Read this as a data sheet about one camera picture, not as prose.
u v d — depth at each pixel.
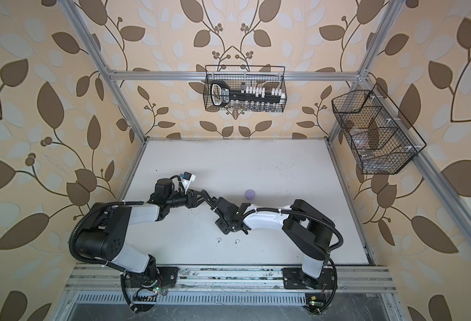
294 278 0.73
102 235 0.46
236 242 0.83
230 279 0.75
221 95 0.84
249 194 0.98
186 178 0.82
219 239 0.83
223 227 0.77
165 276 0.74
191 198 0.81
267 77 0.91
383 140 0.72
